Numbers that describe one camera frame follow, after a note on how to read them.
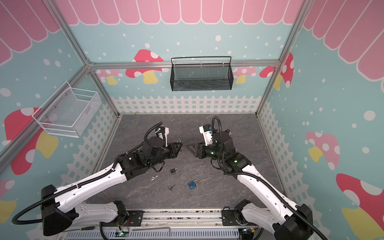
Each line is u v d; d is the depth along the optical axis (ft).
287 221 1.24
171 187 2.76
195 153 2.08
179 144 2.37
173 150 2.04
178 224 2.43
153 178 2.86
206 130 2.08
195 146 2.33
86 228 2.33
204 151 2.04
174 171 2.94
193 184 2.79
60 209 1.32
